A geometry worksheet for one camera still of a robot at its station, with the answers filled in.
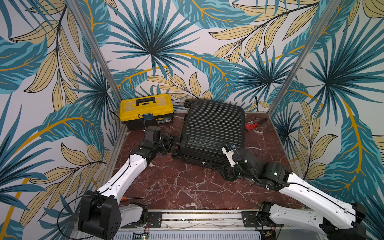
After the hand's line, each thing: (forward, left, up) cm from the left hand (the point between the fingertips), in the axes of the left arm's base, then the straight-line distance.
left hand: (177, 140), depth 80 cm
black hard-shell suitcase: (+9, -18, +3) cm, 20 cm away
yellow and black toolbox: (+24, +28, -5) cm, 37 cm away
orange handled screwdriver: (-25, +27, -18) cm, 41 cm away
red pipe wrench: (+25, -50, -18) cm, 58 cm away
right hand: (-15, -22, +2) cm, 27 cm away
